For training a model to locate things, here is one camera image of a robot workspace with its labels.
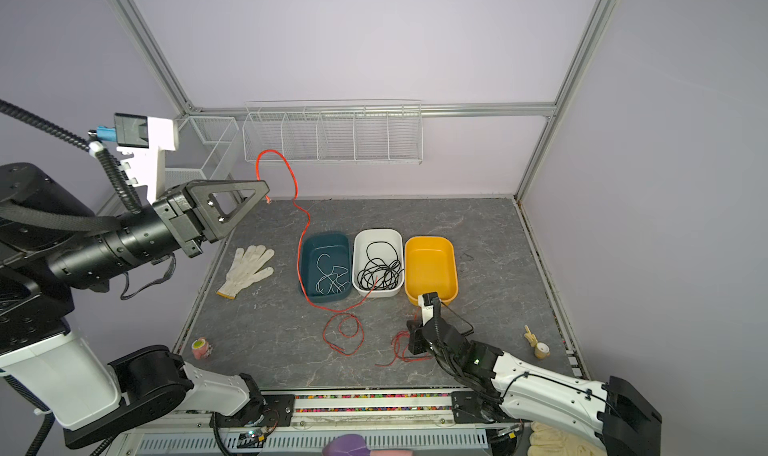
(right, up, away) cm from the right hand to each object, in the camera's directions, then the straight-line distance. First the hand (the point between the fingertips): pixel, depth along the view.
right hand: (407, 326), depth 80 cm
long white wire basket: (-23, +59, +20) cm, 66 cm away
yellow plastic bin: (+9, +14, +22) cm, 28 cm away
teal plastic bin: (-27, +13, +20) cm, 36 cm away
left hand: (-18, +30, -45) cm, 57 cm away
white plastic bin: (-15, +23, +22) cm, 35 cm away
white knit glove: (-53, +12, +19) cm, 58 cm away
